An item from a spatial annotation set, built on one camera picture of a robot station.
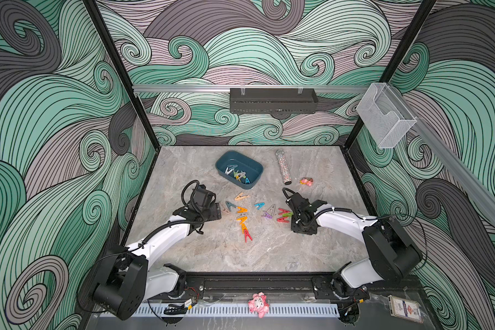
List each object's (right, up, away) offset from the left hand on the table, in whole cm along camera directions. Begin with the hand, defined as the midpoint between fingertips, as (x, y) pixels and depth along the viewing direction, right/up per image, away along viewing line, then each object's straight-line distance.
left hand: (212, 208), depth 87 cm
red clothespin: (+15, -11, -2) cm, 19 cm away
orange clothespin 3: (+14, -9, 0) cm, 16 cm away
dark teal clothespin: (+7, 0, +8) cm, 10 cm away
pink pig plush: (+19, -28, -20) cm, 39 cm away
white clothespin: (+5, +14, +19) cm, 25 cm away
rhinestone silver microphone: (+35, +17, +20) cm, 44 cm away
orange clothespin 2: (+13, -6, +4) cm, 15 cm away
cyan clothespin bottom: (+15, +10, +16) cm, 25 cm away
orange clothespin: (+13, -2, +7) cm, 15 cm away
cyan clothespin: (+21, 0, +8) cm, 23 cm away
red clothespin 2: (+32, -3, +5) cm, 32 cm away
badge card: (+69, -30, -19) cm, 77 cm away
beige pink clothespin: (+5, -2, +5) cm, 8 cm away
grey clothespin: (+27, -3, +6) cm, 28 cm away
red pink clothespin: (+31, -6, +3) cm, 32 cm away
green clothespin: (+9, +14, +20) cm, 26 cm away
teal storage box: (+11, +16, +22) cm, 30 cm away
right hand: (+37, -10, +1) cm, 38 cm away
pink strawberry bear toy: (+46, +11, +14) cm, 49 cm away
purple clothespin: (+25, -5, +5) cm, 26 cm away
